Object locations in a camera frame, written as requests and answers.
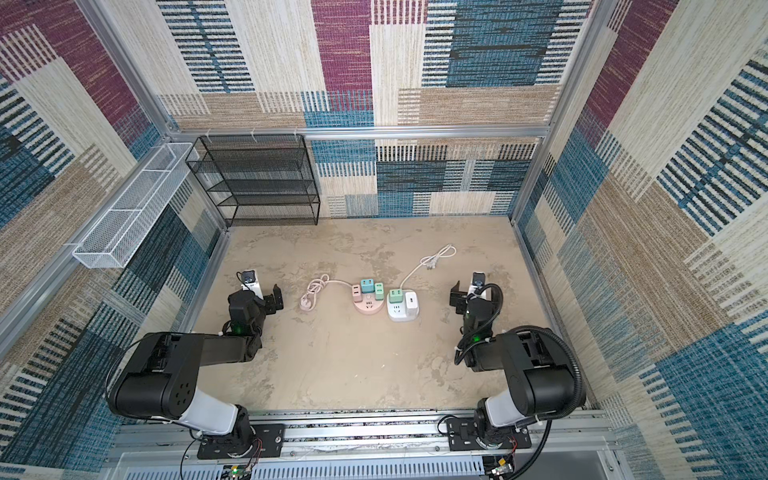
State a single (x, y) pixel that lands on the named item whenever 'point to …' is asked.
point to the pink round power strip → (369, 304)
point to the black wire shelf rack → (258, 179)
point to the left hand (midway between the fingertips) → (259, 283)
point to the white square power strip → (398, 311)
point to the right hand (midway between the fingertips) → (475, 287)
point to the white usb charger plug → (411, 299)
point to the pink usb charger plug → (356, 293)
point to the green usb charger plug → (379, 291)
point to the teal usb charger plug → (367, 285)
